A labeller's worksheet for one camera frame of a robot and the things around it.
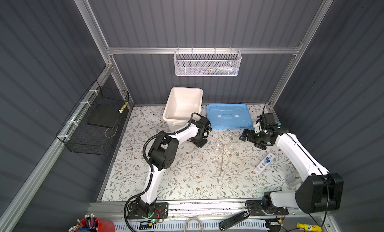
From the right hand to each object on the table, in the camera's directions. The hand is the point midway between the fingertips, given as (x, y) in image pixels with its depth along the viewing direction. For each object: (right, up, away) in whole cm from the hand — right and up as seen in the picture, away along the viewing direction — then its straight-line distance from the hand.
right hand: (248, 141), depth 83 cm
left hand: (-28, -4, +15) cm, 32 cm away
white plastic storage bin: (-40, +25, +31) cm, 57 cm away
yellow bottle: (+22, -37, -16) cm, 46 cm away
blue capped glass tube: (+11, -11, 0) cm, 15 cm away
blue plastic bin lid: (-4, +15, +29) cm, 33 cm away
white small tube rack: (+8, -14, +1) cm, 17 cm away
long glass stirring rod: (-13, -12, +9) cm, 19 cm away
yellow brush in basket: (-70, +19, -1) cm, 73 cm away
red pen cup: (-71, -30, -23) cm, 80 cm away
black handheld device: (-13, -38, -11) cm, 42 cm away
